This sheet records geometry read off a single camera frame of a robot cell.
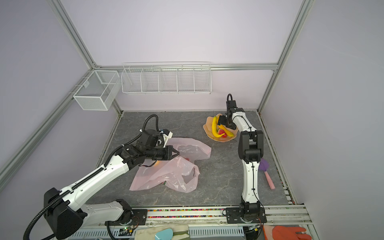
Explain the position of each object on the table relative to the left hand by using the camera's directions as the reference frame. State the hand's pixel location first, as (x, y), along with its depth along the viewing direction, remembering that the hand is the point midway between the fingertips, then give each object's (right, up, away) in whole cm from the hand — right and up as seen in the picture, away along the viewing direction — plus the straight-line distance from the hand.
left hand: (178, 154), depth 73 cm
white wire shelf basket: (+5, +48, +31) cm, 58 cm away
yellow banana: (+30, +10, +31) cm, 45 cm away
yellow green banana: (+21, +12, +33) cm, 41 cm away
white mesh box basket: (-56, +37, +25) cm, 72 cm away
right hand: (+28, +16, +32) cm, 45 cm away
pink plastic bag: (+1, -8, -3) cm, 9 cm away
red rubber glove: (+48, -35, -5) cm, 60 cm away
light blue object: (-5, -36, -4) cm, 37 cm away
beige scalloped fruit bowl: (+17, +10, +32) cm, 38 cm away
